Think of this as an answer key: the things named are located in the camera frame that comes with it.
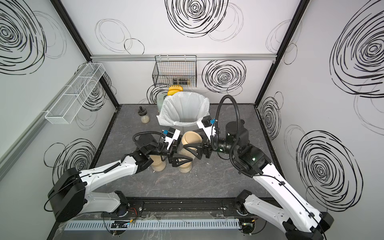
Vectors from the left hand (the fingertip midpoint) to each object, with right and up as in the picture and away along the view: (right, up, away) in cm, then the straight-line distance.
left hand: (192, 154), depth 61 cm
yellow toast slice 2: (-12, +36, +41) cm, 56 cm away
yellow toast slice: (-14, +33, +38) cm, 52 cm away
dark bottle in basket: (-7, +37, +27) cm, 47 cm away
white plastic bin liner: (-6, +21, +33) cm, 39 cm away
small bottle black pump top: (-35, +19, +41) cm, 57 cm away
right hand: (-1, +6, -4) cm, 7 cm away
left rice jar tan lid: (-18, -9, +15) cm, 25 cm away
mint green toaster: (-23, +29, +42) cm, 56 cm away
